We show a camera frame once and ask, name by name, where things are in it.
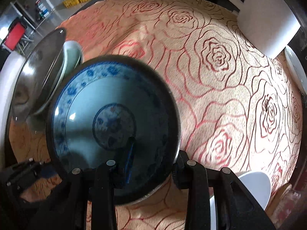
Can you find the stainless steel bowl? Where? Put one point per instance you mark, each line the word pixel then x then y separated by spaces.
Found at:
pixel 39 75

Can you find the white bowl near gripper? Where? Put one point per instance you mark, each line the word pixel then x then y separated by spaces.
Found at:
pixel 254 189

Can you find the pale green ceramic plate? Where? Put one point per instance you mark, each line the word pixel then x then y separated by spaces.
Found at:
pixel 73 56

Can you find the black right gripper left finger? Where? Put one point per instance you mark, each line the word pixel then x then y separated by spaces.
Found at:
pixel 99 185

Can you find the white chair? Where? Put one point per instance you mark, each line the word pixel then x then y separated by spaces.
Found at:
pixel 269 25

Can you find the white plate at edge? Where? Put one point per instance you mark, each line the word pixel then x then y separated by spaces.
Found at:
pixel 296 70

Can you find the white shelf unit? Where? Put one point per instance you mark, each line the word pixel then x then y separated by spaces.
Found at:
pixel 34 12

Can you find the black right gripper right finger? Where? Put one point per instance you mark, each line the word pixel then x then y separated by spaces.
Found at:
pixel 192 176

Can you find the red folding chair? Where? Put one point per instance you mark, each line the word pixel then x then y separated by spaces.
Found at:
pixel 15 34

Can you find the blue white porcelain bowl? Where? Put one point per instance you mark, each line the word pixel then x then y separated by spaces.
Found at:
pixel 112 122

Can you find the rose pattern tablecloth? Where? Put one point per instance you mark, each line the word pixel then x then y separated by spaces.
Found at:
pixel 238 108

